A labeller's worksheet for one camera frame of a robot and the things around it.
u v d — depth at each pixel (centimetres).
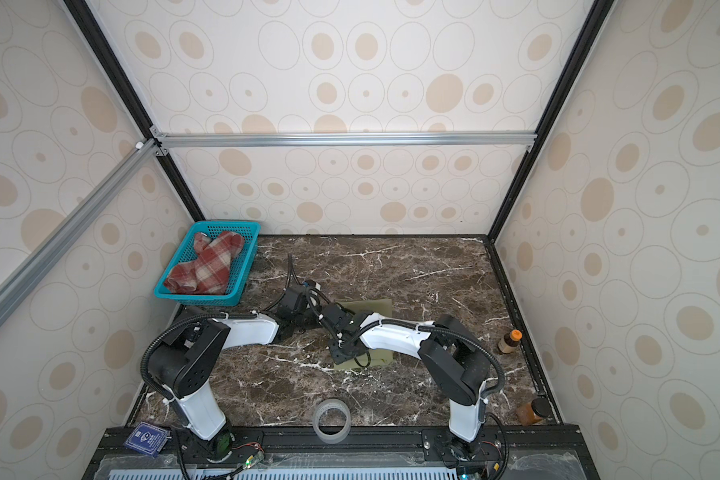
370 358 71
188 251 106
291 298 76
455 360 47
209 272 100
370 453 73
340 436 73
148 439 73
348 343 63
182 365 47
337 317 70
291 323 73
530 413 72
